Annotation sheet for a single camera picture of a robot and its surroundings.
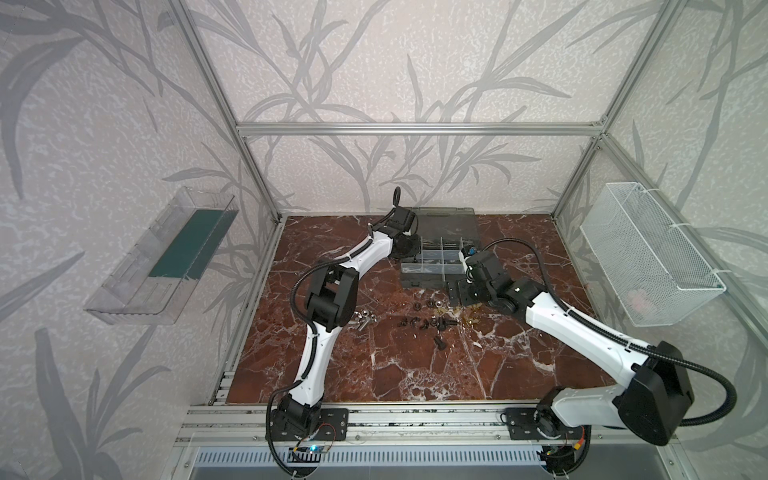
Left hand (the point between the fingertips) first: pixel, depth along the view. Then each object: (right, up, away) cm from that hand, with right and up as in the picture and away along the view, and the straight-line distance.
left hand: (421, 241), depth 101 cm
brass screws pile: (+14, -23, -8) cm, 28 cm away
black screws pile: (+1, -25, -10) cm, 27 cm away
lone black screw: (+5, -30, -15) cm, 34 cm away
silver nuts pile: (-20, -24, -10) cm, 33 cm away
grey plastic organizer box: (+10, +3, +15) cm, 18 cm away
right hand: (+10, -10, -17) cm, 23 cm away
